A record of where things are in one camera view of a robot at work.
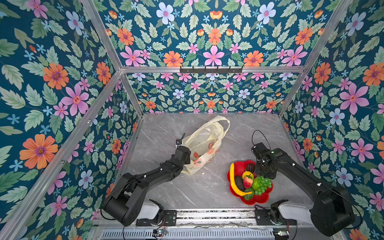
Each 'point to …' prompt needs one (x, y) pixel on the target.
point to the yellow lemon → (247, 173)
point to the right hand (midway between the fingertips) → (263, 172)
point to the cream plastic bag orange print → (204, 139)
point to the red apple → (248, 181)
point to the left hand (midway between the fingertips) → (187, 152)
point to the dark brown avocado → (239, 182)
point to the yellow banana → (232, 180)
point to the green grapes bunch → (260, 184)
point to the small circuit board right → (281, 233)
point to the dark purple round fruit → (250, 167)
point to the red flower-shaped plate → (240, 167)
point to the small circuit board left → (159, 232)
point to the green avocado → (250, 196)
